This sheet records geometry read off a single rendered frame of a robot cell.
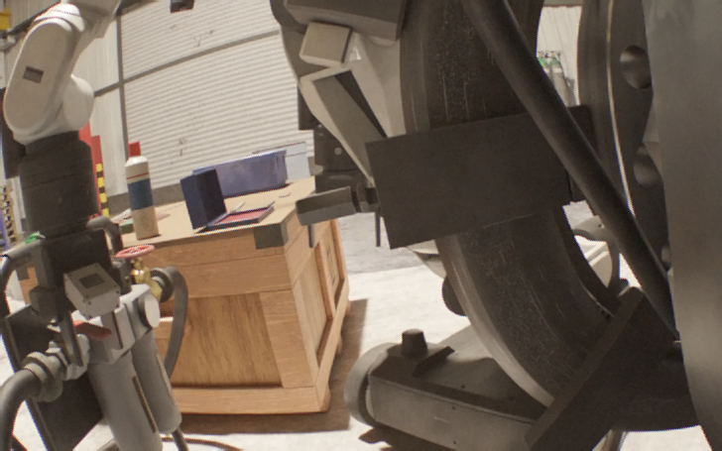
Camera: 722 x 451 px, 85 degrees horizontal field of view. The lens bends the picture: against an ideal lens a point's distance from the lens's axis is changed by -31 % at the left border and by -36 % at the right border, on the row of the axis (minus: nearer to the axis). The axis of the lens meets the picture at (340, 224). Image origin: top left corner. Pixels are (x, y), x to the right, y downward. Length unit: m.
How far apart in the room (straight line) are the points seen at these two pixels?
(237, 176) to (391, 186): 1.44
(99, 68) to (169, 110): 2.30
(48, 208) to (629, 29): 0.51
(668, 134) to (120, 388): 0.65
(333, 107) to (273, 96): 8.45
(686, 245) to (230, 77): 9.38
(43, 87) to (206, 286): 0.78
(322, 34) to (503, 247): 0.23
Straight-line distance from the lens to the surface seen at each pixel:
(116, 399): 0.70
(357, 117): 0.75
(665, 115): 0.20
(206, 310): 1.18
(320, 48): 0.48
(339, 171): 0.91
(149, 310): 0.75
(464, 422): 0.90
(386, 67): 0.64
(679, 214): 0.20
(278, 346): 1.15
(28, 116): 0.47
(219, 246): 1.11
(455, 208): 0.40
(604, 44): 0.40
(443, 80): 0.42
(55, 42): 0.47
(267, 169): 1.79
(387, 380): 1.00
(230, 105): 9.45
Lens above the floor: 0.62
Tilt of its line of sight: 9 degrees down
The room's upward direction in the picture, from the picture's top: 9 degrees counter-clockwise
